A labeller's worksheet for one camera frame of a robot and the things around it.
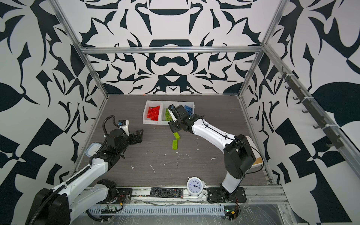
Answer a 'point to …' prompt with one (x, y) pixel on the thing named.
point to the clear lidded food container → (93, 149)
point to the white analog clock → (195, 186)
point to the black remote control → (166, 192)
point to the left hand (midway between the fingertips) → (135, 128)
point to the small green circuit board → (230, 212)
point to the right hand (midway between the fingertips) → (174, 122)
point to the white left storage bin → (152, 103)
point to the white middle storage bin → (164, 104)
